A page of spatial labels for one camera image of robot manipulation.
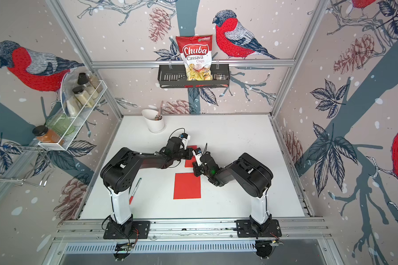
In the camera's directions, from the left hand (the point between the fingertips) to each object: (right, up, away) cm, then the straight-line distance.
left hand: (198, 148), depth 96 cm
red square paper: (-6, -19, -8) cm, 22 cm away
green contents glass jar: (-59, +14, -26) cm, 66 cm away
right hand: (-3, -9, 0) cm, 9 cm away
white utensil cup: (-30, +14, +11) cm, 34 cm away
